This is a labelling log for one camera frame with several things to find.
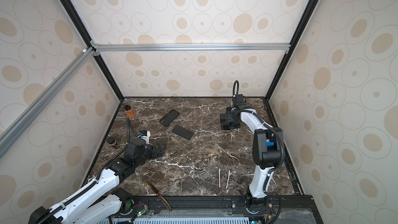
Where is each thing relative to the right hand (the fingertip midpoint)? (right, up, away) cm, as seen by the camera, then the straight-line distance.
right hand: (234, 116), depth 98 cm
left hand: (-41, -14, -16) cm, 46 cm away
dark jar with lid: (-71, -13, -12) cm, 74 cm away
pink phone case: (-5, -5, +9) cm, 11 cm away
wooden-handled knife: (-37, -42, -23) cm, 61 cm away
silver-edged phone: (-32, -11, +3) cm, 34 cm away
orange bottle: (-69, +3, +5) cm, 69 cm away
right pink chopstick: (-7, -33, -17) cm, 37 cm away
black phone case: (-45, -3, +9) cm, 46 cm away
